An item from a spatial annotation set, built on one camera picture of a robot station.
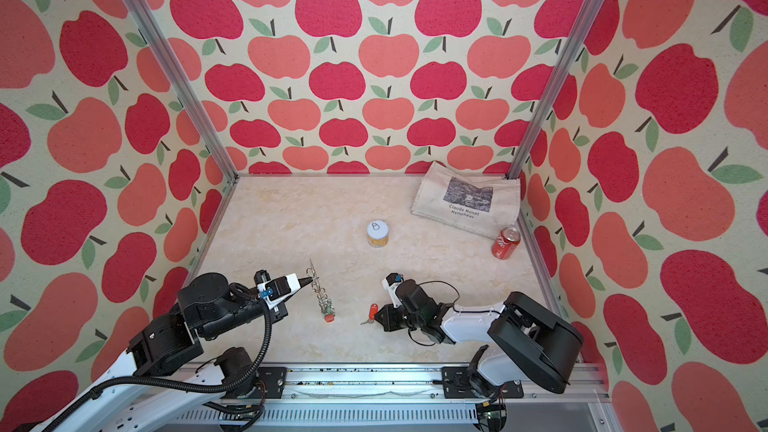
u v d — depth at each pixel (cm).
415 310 68
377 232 98
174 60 88
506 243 91
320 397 73
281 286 50
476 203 102
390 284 80
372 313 86
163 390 57
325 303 69
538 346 44
